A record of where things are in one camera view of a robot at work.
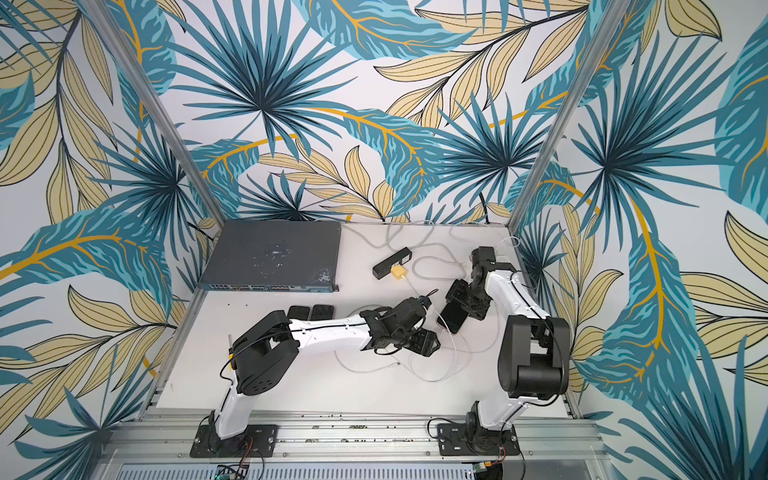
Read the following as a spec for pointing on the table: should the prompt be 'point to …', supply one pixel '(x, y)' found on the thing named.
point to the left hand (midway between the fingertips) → (430, 346)
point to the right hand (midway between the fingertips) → (441, 304)
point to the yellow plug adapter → (398, 271)
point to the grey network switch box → (276, 255)
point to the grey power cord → (414, 250)
